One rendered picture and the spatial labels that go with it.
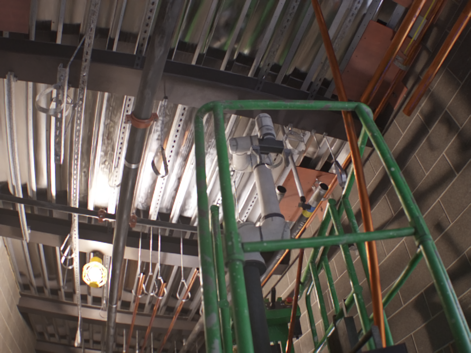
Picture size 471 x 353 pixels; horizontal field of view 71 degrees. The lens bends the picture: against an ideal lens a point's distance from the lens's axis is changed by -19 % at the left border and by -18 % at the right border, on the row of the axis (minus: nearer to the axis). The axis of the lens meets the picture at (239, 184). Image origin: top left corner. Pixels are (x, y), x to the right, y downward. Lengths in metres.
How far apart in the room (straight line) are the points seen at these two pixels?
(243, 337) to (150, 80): 1.20
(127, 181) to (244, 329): 1.42
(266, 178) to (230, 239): 1.61
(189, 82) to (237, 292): 1.77
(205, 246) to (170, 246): 2.88
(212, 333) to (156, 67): 1.14
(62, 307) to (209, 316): 4.63
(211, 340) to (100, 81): 1.92
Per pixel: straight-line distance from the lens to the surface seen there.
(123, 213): 2.30
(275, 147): 1.94
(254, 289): 2.09
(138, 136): 1.89
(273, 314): 2.43
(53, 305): 5.49
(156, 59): 1.66
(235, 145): 2.12
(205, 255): 1.01
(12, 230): 3.88
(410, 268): 1.30
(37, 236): 3.83
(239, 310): 0.86
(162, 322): 5.49
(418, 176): 2.63
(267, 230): 2.28
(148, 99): 1.77
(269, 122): 2.05
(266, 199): 2.43
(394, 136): 2.90
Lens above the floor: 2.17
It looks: 44 degrees up
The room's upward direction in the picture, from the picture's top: 8 degrees counter-clockwise
